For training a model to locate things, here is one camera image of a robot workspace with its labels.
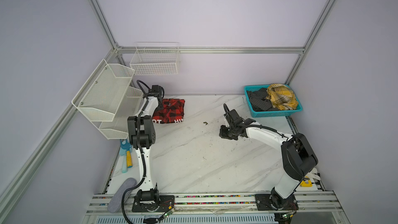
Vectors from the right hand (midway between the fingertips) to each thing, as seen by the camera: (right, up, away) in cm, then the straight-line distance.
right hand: (219, 134), depth 90 cm
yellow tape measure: (+42, -24, -12) cm, 50 cm away
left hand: (-44, +15, +12) cm, 48 cm away
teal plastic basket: (+34, +12, +11) cm, 38 cm away
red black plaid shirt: (-31, +13, +16) cm, 38 cm away
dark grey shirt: (+29, +20, +14) cm, 38 cm away
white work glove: (+52, -22, -6) cm, 56 cm away
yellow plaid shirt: (+45, +23, +14) cm, 52 cm away
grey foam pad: (-50, -29, -18) cm, 61 cm away
